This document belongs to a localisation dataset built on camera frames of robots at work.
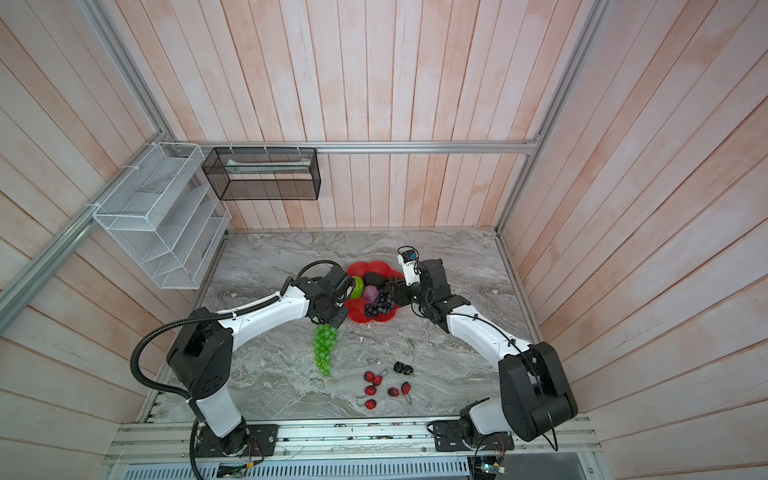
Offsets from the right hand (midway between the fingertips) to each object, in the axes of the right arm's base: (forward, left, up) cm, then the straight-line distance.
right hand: (394, 282), depth 87 cm
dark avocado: (+8, +7, -9) cm, 14 cm away
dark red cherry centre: (-27, 0, -13) cm, 30 cm away
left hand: (-9, +18, -8) cm, 21 cm away
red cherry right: (-27, -4, -13) cm, 30 cm away
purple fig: (+2, +8, -10) cm, 12 cm away
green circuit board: (-46, +39, -15) cm, 62 cm away
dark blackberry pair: (-21, -2, -12) cm, 25 cm away
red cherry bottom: (-31, +6, -13) cm, 34 cm away
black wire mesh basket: (+39, +47, +11) cm, 62 cm away
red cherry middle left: (-27, +6, -13) cm, 31 cm away
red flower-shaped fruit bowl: (-2, +12, -12) cm, 17 cm away
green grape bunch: (-13, +20, -10) cm, 27 cm away
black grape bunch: (-2, +3, -11) cm, 11 cm away
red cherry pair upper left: (-24, +6, -13) cm, 28 cm away
